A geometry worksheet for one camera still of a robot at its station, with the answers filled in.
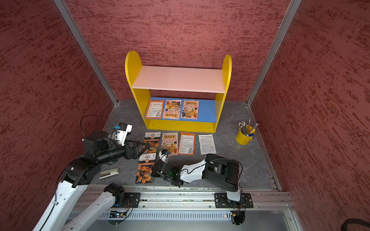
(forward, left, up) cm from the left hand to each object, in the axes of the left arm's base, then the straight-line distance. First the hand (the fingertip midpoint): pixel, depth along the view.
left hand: (143, 147), depth 65 cm
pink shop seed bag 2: (+18, -7, -27) cm, 34 cm away
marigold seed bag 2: (+20, +4, -27) cm, 34 cm away
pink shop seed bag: (+35, -9, -13) cm, 39 cm away
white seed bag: (+16, -33, -26) cm, 45 cm away
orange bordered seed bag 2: (+16, -19, -27) cm, 37 cm away
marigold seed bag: (-1, +5, -25) cm, 25 cm away
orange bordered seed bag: (+35, +3, -13) cm, 38 cm away
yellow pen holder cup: (+18, -57, -18) cm, 62 cm away
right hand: (-3, +1, -25) cm, 25 cm away
